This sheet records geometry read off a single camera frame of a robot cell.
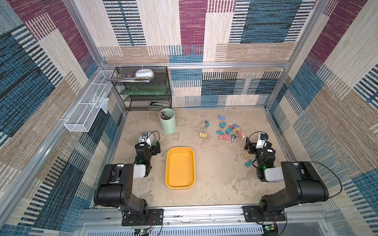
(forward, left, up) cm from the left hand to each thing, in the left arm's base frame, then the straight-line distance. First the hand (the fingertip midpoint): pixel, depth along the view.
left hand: (149, 141), depth 94 cm
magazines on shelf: (+28, +10, +28) cm, 41 cm away
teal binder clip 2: (+16, -49, -5) cm, 52 cm away
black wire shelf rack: (+36, +7, +15) cm, 39 cm away
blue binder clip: (+25, -50, -6) cm, 56 cm away
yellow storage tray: (-17, -20, -5) cm, 26 cm away
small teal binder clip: (+17, -38, -4) cm, 42 cm away
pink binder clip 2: (+7, -60, -4) cm, 61 cm away
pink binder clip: (+6, -50, -5) cm, 50 cm away
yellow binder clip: (+9, -35, -6) cm, 36 cm away
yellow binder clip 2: (-10, -59, -2) cm, 60 cm away
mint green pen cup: (+10, -12, +3) cm, 16 cm away
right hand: (-1, -66, +5) cm, 66 cm away
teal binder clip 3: (+11, -53, -5) cm, 54 cm away
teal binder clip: (-14, -61, -5) cm, 62 cm away
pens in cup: (+12, -9, +11) cm, 19 cm away
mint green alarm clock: (-5, -4, +10) cm, 12 cm away
